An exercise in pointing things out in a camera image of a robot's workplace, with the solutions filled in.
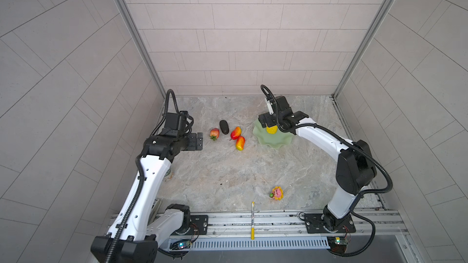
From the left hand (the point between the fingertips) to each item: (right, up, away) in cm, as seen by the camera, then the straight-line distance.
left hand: (194, 136), depth 74 cm
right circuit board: (+56, -40, -6) cm, 69 cm away
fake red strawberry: (+5, -2, +21) cm, 21 cm away
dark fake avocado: (+9, +2, +26) cm, 28 cm away
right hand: (+32, +8, +16) cm, 36 cm away
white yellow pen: (+24, -36, -4) cm, 43 cm away
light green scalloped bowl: (+37, -5, +21) cm, 43 cm away
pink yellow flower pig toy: (+34, -24, +1) cm, 42 cm away
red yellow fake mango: (+16, -2, +22) cm, 27 cm away
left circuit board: (-3, -38, -9) cm, 39 cm away
